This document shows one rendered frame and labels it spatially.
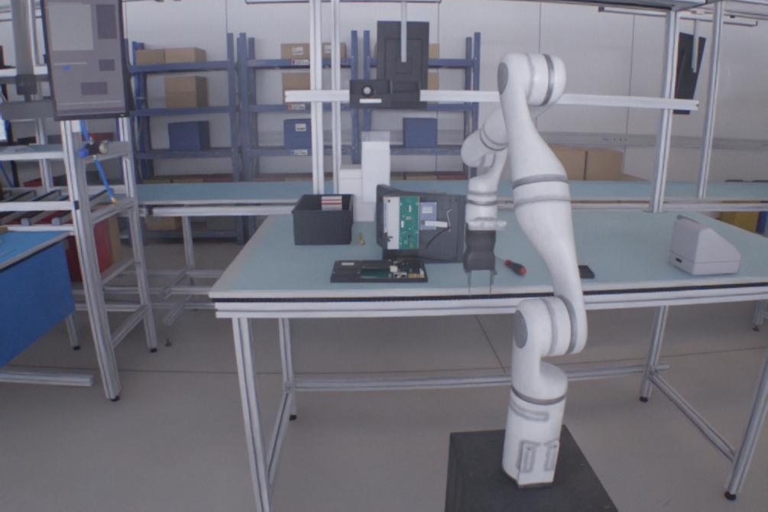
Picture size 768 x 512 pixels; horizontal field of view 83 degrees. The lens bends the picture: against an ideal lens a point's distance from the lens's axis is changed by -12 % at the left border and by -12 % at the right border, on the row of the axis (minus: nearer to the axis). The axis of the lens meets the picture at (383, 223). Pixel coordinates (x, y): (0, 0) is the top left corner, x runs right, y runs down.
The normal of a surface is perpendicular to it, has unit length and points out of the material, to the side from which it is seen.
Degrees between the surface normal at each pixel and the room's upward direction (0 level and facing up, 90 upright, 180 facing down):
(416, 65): 98
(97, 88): 101
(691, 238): 90
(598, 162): 90
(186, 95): 90
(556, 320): 52
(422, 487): 0
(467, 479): 0
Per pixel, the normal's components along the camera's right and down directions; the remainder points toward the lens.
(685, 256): -1.00, 0.02
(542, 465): 0.05, 0.25
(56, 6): 0.45, 0.40
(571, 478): 0.00, -0.97
